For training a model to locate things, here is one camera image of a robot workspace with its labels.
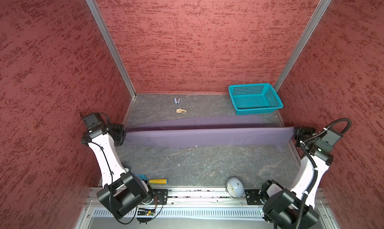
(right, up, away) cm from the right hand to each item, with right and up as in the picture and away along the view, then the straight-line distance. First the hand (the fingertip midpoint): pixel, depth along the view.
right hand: (291, 126), depth 74 cm
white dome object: (-30, -29, -3) cm, 42 cm away
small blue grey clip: (-65, +16, +43) cm, 79 cm away
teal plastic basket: (-1, +17, +44) cm, 47 cm away
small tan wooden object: (-62, +8, +35) cm, 71 cm away
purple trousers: (-45, -2, -1) cm, 45 cm away
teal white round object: (-79, -29, +7) cm, 85 cm away
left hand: (-85, -4, +2) cm, 85 cm away
